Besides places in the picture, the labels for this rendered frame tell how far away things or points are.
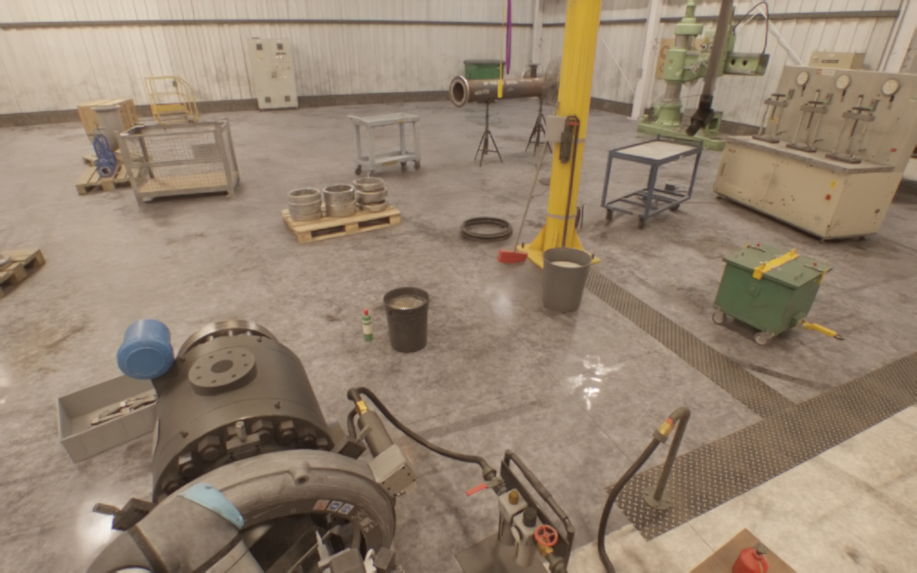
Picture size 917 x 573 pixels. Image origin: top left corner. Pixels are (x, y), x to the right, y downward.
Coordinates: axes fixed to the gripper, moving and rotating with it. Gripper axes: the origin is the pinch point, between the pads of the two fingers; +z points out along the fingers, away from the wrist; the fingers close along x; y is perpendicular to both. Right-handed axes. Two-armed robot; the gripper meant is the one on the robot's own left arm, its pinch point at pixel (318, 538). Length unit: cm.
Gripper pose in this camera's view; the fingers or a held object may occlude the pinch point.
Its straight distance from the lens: 84.1
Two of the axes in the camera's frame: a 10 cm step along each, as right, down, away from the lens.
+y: 8.8, -2.2, 4.3
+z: -4.8, -4.2, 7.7
